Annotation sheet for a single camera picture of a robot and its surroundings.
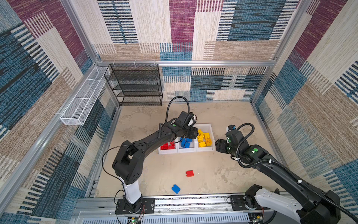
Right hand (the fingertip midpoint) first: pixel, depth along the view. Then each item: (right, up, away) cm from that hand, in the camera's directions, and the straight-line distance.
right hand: (221, 146), depth 80 cm
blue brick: (-21, 0, +15) cm, 26 cm away
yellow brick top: (-4, 0, +14) cm, 15 cm away
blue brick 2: (-18, -2, +14) cm, 23 cm away
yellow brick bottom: (-9, -2, +13) cm, 16 cm away
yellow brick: (-9, +5, +19) cm, 22 cm away
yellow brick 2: (-5, +4, +17) cm, 18 cm away
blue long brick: (-17, 0, +20) cm, 26 cm away
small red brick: (-34, -4, +14) cm, 36 cm away
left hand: (-14, +8, +6) cm, 17 cm away
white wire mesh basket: (-91, +19, +12) cm, 94 cm away
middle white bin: (-15, -4, +11) cm, 19 cm away
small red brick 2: (-18, -17, +4) cm, 25 cm away
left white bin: (-30, -6, +12) cm, 33 cm away
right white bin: (-7, 0, +14) cm, 16 cm away
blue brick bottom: (-26, -24, -1) cm, 35 cm away
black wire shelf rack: (-57, +42, +29) cm, 77 cm away
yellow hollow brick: (-10, +2, +16) cm, 19 cm away
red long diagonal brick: (-29, -3, +14) cm, 32 cm away
